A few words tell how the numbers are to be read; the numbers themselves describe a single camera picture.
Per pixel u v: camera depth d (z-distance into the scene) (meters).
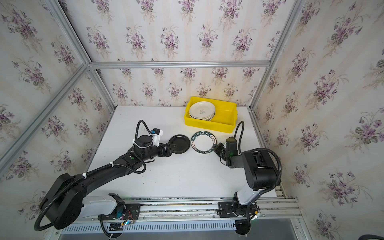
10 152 0.52
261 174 0.46
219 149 0.86
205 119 1.04
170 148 0.73
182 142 0.98
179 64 0.93
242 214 0.70
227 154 0.76
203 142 0.99
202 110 1.11
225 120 1.10
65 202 0.40
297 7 0.72
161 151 0.73
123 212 0.70
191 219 0.72
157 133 0.74
